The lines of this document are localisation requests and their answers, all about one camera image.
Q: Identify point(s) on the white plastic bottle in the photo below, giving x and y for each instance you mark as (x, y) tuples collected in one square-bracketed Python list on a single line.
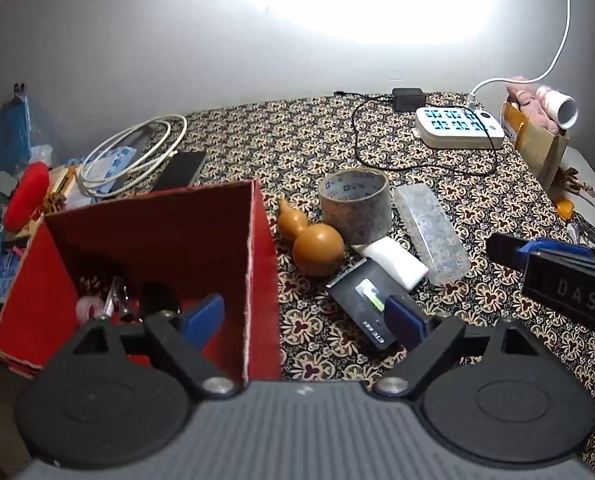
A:
[(560, 105)]

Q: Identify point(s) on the brown dried ornament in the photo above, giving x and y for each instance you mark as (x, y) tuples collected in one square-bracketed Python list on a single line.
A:
[(575, 180)]

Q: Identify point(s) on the metal clip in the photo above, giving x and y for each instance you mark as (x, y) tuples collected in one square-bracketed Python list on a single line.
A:
[(120, 295)]

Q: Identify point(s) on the white rectangular block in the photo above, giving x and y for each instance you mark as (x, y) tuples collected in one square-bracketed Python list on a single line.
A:
[(395, 260)]

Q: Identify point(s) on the orange key fob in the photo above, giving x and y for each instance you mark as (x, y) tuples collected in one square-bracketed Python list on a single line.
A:
[(563, 207)]

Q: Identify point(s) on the blue printed packet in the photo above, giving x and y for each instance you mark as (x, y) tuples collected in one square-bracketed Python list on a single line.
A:
[(112, 157)]

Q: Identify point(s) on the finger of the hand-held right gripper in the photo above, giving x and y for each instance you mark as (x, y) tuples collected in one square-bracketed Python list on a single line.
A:
[(507, 250)]

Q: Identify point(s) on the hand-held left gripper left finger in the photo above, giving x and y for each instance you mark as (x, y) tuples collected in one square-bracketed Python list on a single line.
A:
[(205, 317)]

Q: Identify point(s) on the bunch of keys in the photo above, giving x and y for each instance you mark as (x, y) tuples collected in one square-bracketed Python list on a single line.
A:
[(585, 227)]

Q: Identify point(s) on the blue plastic bag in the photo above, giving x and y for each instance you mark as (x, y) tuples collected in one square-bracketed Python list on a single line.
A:
[(12, 130)]

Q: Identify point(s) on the clear plastic case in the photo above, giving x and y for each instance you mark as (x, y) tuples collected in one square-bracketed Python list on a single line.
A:
[(432, 235)]

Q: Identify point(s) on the black card device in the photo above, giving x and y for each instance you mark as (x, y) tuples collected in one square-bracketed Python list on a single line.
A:
[(352, 300)]

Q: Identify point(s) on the wide tape roll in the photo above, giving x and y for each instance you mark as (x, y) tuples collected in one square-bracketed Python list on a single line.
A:
[(357, 220)]

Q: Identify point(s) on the brown gourd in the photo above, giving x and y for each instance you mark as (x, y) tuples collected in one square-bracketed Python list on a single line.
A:
[(317, 252)]

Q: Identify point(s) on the white power strip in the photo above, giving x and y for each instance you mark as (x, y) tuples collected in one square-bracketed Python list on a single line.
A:
[(457, 137)]

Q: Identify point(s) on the black phone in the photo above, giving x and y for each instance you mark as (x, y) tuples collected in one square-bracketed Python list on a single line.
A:
[(180, 170)]

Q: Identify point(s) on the gold paper bag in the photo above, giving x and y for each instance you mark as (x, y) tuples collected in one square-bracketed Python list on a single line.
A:
[(542, 150)]

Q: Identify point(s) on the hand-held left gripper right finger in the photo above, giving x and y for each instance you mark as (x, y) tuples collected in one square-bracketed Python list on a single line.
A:
[(402, 320)]

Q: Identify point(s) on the black charger adapter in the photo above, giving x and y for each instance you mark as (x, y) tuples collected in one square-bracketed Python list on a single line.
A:
[(407, 100)]

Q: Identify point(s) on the red round cushion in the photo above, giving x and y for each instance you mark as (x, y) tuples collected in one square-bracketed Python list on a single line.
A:
[(25, 195)]

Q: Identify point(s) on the pink plush toy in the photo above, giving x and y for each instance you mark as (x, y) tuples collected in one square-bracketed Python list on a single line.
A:
[(527, 97)]

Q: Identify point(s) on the patterned tablecloth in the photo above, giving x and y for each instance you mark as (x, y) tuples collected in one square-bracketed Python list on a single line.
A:
[(287, 135)]

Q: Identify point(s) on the yellow box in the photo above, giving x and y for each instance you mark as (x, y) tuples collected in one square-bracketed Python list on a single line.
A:
[(62, 180)]

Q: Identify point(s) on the red cardboard box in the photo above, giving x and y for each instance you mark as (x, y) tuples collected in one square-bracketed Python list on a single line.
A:
[(265, 270)]

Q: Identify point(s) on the small clear tape roll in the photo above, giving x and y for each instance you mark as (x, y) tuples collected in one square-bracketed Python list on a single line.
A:
[(85, 307)]

